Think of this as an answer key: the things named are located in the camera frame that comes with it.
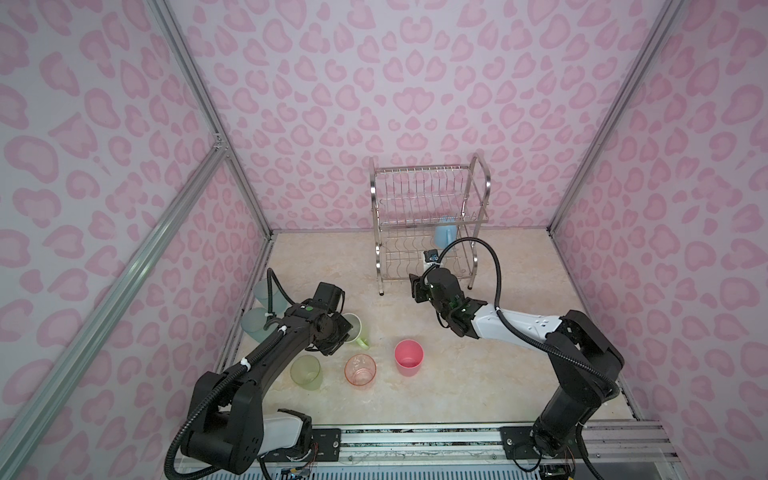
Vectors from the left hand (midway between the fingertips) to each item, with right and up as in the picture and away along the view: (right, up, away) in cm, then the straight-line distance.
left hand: (351, 331), depth 85 cm
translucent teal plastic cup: (-19, +9, -5) cm, 21 cm away
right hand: (+20, +17, +3) cm, 26 cm away
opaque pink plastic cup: (+16, -7, 0) cm, 18 cm away
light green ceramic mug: (+2, +1, -4) cm, 4 cm away
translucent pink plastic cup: (+3, -11, -1) cm, 11 cm away
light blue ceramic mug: (+29, +28, +15) cm, 44 cm away
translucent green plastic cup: (-12, -11, -2) cm, 16 cm away
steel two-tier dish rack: (+25, +38, +32) cm, 56 cm away
